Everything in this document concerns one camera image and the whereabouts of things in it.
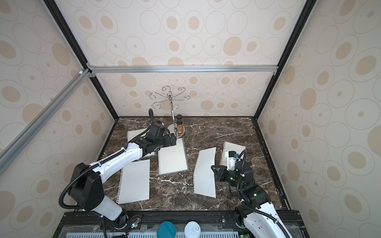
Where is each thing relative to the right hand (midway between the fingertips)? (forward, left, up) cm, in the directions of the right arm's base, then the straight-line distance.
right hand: (216, 167), depth 74 cm
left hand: (+16, +23, +1) cm, 28 cm away
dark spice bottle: (+40, +24, -4) cm, 47 cm away
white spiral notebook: (+14, +27, -19) cm, 35 cm away
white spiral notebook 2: (+25, -13, -18) cm, 33 cm away
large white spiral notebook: (+32, +60, -16) cm, 69 cm away
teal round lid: (-27, +22, -9) cm, 36 cm away
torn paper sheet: (-1, +6, -15) cm, 16 cm away
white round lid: (-26, +11, -11) cm, 30 cm away
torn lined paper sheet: (-6, +46, -16) cm, 49 cm away
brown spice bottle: (+33, +23, -8) cm, 41 cm away
